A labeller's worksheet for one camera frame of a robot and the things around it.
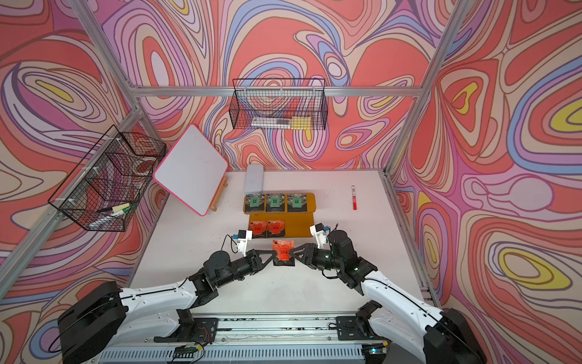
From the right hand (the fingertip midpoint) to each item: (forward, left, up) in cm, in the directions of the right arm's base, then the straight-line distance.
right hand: (293, 260), depth 76 cm
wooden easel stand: (+37, +34, -7) cm, 51 cm away
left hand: (-1, +5, +4) cm, 6 cm away
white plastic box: (+49, +19, -10) cm, 53 cm away
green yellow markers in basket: (+13, +55, +16) cm, 59 cm away
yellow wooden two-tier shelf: (+20, -2, -10) cm, 23 cm away
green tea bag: (+23, +15, +2) cm, 28 cm away
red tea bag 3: (+3, +4, +2) cm, 5 cm away
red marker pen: (+35, -30, -12) cm, 48 cm away
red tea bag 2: (+20, +8, -12) cm, 24 cm away
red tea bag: (+20, +15, -11) cm, 27 cm away
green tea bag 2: (+24, +7, +2) cm, 25 cm away
